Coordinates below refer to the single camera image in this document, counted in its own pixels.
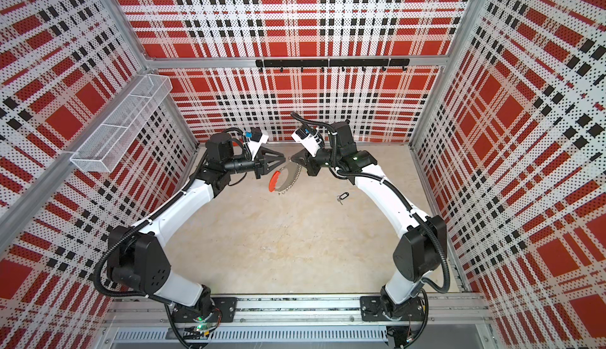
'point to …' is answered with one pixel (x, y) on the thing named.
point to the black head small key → (342, 197)
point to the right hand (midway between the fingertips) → (295, 158)
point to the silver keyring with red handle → (293, 170)
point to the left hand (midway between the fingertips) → (283, 160)
